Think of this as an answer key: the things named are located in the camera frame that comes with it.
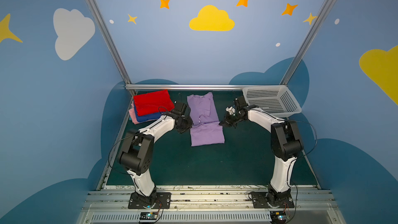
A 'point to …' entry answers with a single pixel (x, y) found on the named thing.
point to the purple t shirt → (206, 128)
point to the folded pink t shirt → (132, 114)
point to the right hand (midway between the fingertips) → (220, 122)
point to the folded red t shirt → (153, 102)
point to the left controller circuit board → (148, 215)
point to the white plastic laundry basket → (276, 100)
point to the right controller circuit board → (278, 217)
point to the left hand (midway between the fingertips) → (195, 125)
